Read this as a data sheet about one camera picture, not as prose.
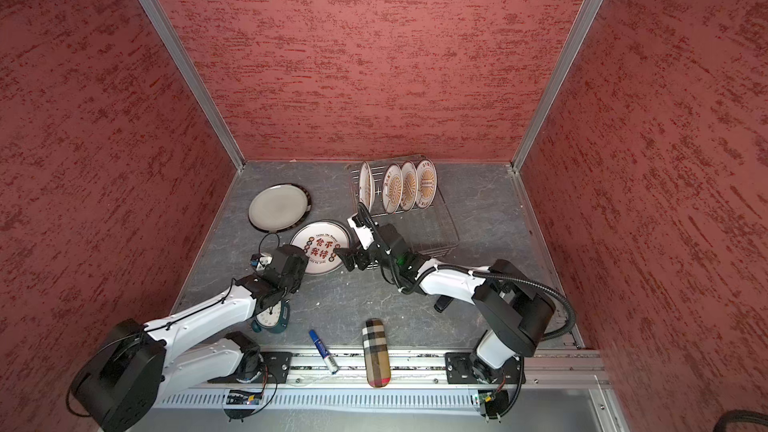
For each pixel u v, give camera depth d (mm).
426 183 1010
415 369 758
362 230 712
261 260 775
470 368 741
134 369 408
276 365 744
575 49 860
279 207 1041
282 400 708
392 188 1035
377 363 725
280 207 1041
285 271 669
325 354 757
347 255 723
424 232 1003
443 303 830
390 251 621
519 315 443
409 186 1003
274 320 777
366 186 1057
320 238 974
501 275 467
